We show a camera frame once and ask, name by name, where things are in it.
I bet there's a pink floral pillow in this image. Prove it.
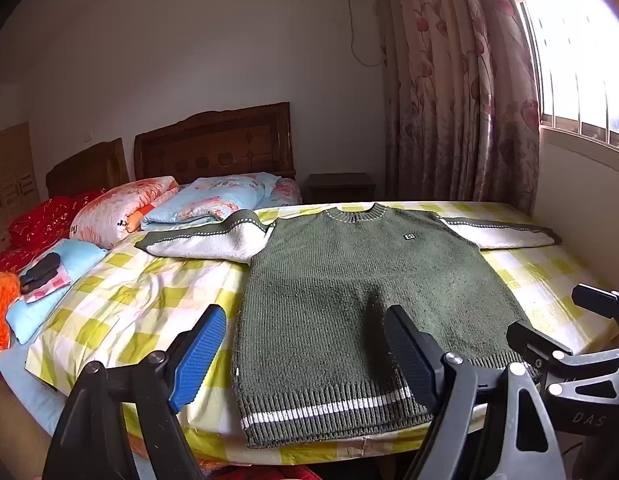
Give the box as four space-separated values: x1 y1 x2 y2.
70 176 180 251
272 177 302 206

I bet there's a bed with yellow checked sheet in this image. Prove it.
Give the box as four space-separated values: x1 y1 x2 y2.
26 200 619 466

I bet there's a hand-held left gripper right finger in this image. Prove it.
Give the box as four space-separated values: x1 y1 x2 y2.
383 305 570 480

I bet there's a light blue pillow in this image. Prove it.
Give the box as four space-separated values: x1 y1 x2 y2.
4 239 110 346

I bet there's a small wooden headboard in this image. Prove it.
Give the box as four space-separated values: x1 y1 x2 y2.
46 137 130 198

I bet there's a large wooden headboard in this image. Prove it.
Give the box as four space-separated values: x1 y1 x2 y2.
134 102 296 187

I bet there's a barred window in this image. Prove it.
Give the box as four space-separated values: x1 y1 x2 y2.
494 0 619 150

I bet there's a black folded cloth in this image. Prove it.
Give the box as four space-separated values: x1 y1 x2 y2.
20 252 62 293

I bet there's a light blue floral quilt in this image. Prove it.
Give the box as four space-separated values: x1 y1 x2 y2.
140 172 290 233

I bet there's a dark wooden nightstand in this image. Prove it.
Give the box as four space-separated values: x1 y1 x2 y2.
307 172 376 206

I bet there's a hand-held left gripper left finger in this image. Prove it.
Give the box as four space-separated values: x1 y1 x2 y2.
42 305 227 480

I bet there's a red patterned quilt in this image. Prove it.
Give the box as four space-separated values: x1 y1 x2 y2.
0 189 110 277

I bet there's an orange fuzzy cloth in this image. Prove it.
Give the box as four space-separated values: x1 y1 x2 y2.
0 271 23 357

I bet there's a floral pink curtain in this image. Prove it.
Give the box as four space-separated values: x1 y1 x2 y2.
368 0 546 216

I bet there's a pink checked cloth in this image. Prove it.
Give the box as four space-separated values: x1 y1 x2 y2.
22 265 73 305

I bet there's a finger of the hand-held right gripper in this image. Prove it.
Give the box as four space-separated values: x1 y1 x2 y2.
506 320 619 411
572 284 619 331

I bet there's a white air conditioner cable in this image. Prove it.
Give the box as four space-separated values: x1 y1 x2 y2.
346 0 387 67

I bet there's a green knitted sweater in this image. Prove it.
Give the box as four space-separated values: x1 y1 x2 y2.
134 202 563 450

